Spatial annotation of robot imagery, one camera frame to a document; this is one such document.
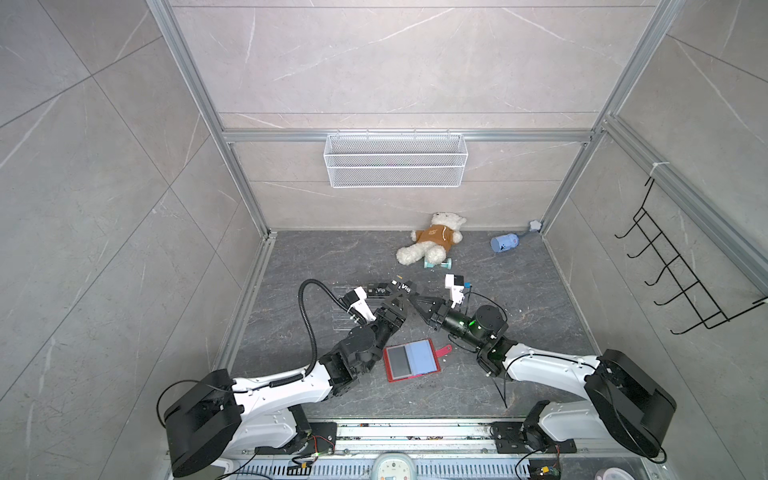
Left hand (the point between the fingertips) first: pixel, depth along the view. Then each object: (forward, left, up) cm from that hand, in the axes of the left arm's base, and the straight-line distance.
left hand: (406, 291), depth 72 cm
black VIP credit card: (+11, +7, -16) cm, 21 cm away
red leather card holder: (-8, -2, -25) cm, 26 cm away
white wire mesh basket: (+50, 0, +4) cm, 51 cm away
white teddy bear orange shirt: (+32, -14, -17) cm, 39 cm away
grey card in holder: (-8, +1, -26) cm, 27 cm away
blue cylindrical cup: (+34, -41, -21) cm, 57 cm away
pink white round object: (-37, -47, -23) cm, 63 cm away
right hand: (-1, -1, -2) cm, 2 cm away
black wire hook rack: (-11, -62, +8) cm, 63 cm away
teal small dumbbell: (+26, -18, -23) cm, 39 cm away
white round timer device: (-33, +4, -22) cm, 40 cm away
